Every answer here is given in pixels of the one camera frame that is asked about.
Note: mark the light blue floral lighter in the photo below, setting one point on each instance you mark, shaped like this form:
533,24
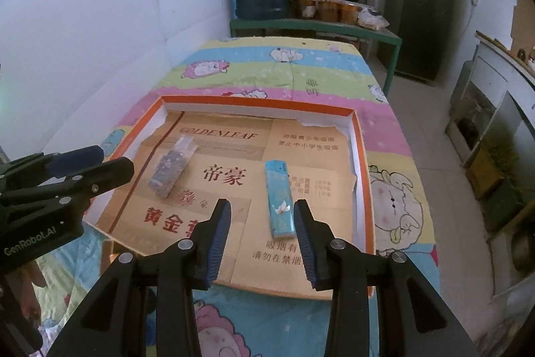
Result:
279,200

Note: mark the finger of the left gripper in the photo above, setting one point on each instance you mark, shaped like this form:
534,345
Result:
95,180
72,162

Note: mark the clear floral lip gloss box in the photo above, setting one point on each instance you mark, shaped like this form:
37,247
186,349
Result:
172,165

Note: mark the white kitchen counter cabinet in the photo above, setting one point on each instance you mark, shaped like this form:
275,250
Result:
491,127

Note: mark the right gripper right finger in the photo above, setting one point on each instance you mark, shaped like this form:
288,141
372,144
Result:
413,320

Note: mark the orange rimmed cardboard tray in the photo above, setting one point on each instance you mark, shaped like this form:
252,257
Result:
322,146

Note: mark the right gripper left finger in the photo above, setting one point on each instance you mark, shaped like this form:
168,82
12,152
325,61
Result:
111,319

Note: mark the dark green refrigerator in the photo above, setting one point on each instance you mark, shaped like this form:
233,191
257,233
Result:
423,26

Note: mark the green metal table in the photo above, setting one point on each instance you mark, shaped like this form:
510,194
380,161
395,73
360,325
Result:
291,24

